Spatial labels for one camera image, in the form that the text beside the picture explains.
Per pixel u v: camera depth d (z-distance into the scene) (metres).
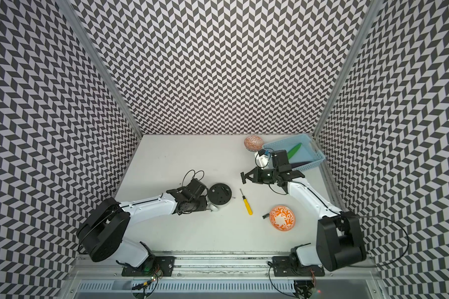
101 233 0.43
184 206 0.65
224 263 0.74
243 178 0.82
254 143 1.12
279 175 0.65
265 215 0.85
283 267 0.72
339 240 0.41
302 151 1.10
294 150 1.08
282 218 0.85
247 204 0.91
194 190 0.70
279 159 0.66
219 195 0.88
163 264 0.73
